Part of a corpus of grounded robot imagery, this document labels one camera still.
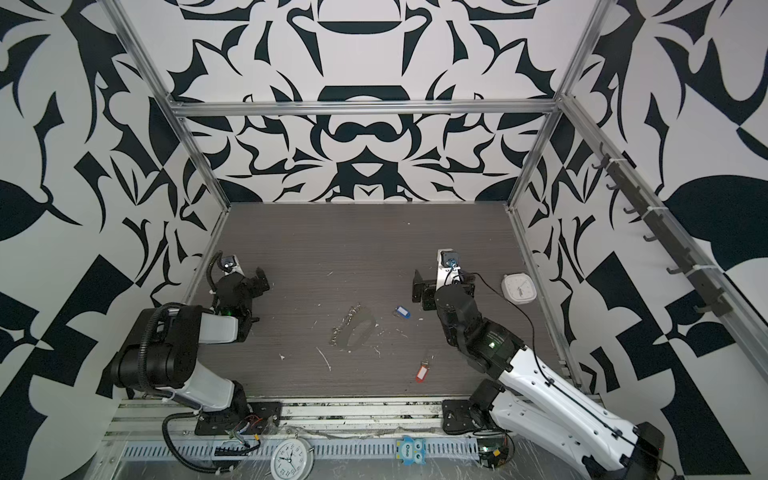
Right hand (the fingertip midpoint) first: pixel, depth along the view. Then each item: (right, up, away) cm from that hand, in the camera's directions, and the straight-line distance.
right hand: (436, 270), depth 72 cm
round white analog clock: (-33, -40, -6) cm, 52 cm away
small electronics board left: (-48, -44, +1) cm, 65 cm away
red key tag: (-2, -29, +9) cm, 30 cm away
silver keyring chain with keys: (-21, -20, +17) cm, 34 cm away
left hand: (-56, -2, +20) cm, 59 cm away
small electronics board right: (+13, -43, 0) cm, 45 cm away
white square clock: (+29, -8, +21) cm, 37 cm away
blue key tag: (-7, -15, +21) cm, 26 cm away
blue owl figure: (-6, -41, -3) cm, 41 cm away
